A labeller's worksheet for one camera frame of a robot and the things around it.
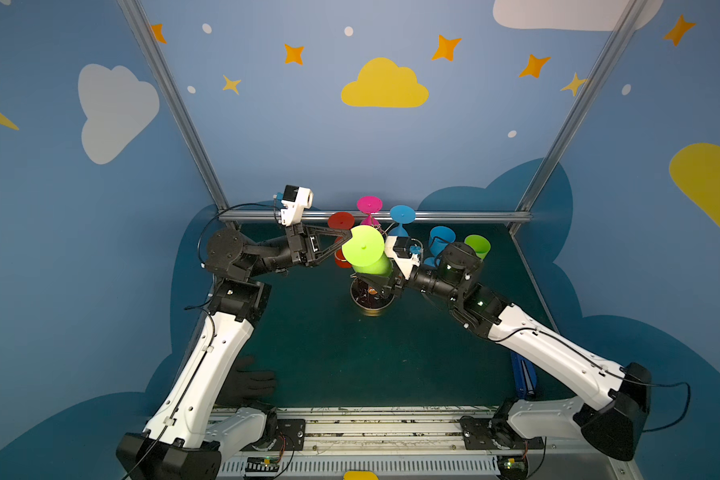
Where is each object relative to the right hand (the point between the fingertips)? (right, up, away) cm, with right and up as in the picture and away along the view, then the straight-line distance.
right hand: (369, 254), depth 62 cm
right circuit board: (+36, -53, +11) cm, 65 cm away
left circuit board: (-27, -52, +11) cm, 60 cm away
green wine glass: (+37, +3, +36) cm, 52 cm away
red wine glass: (-6, +9, +20) cm, 23 cm away
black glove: (-34, -36, +17) cm, 52 cm away
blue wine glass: (+10, +11, +22) cm, 27 cm away
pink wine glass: (+1, +15, +25) cm, 29 cm away
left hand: (-4, +3, -12) cm, 13 cm away
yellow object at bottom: (-2, -52, +7) cm, 53 cm away
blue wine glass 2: (+25, +6, +36) cm, 44 cm away
